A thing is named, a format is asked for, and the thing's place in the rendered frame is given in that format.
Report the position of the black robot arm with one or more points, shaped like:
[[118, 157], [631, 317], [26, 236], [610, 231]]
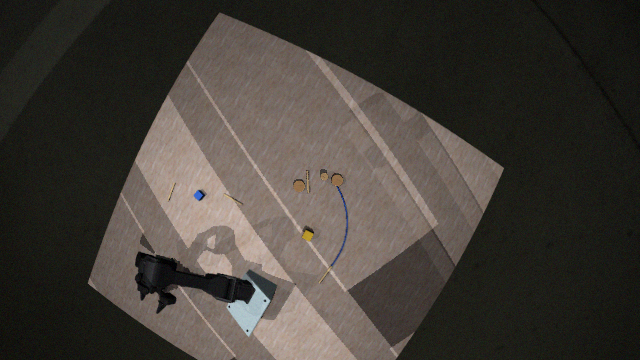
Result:
[[160, 271]]

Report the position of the small blue block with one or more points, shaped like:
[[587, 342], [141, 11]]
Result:
[[199, 195]]

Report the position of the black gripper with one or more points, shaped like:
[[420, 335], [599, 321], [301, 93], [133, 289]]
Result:
[[165, 298]]

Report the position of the yellow block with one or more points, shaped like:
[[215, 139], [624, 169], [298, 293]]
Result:
[[308, 234]]

